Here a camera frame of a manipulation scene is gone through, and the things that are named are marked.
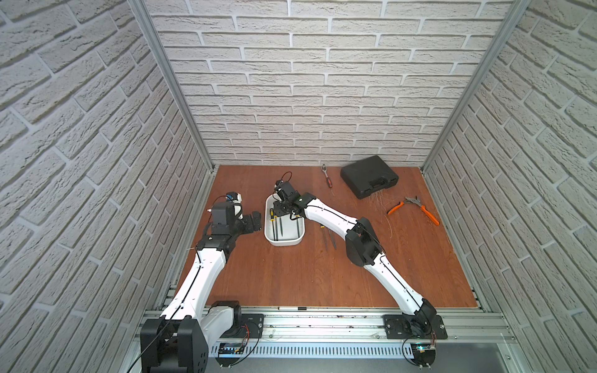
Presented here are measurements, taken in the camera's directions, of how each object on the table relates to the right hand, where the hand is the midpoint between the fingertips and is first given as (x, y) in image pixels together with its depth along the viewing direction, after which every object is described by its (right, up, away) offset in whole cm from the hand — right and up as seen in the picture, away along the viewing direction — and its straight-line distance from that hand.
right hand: (281, 205), depth 101 cm
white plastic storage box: (+1, -11, -4) cm, 12 cm away
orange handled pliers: (+62, +1, +5) cm, 62 cm away
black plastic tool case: (+42, +14, +9) cm, 45 cm away
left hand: (-9, -1, -18) cm, 20 cm away
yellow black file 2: (-4, -6, -2) cm, 7 cm away
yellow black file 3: (+8, -3, -18) cm, 20 cm away
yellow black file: (+17, -4, -30) cm, 35 cm away
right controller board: (+48, -44, -31) cm, 72 cm away
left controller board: (-13, -45, -30) cm, 56 cm away
